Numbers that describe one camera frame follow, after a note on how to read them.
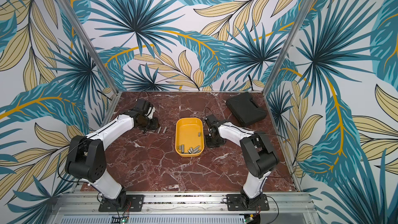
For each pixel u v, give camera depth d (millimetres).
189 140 949
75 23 804
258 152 480
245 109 1121
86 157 454
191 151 899
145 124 766
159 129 977
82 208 754
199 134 967
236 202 732
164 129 977
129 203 727
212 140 799
